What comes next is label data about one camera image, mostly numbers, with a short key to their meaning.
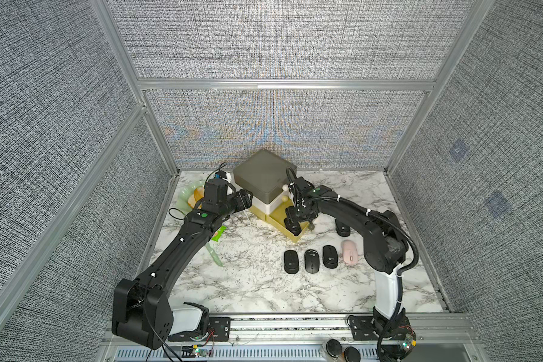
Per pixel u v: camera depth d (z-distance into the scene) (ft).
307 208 2.24
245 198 2.39
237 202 2.35
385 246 1.73
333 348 2.12
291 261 2.86
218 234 3.10
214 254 2.96
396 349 2.21
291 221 2.74
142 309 1.32
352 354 2.03
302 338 2.40
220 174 2.34
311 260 2.87
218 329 2.41
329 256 2.86
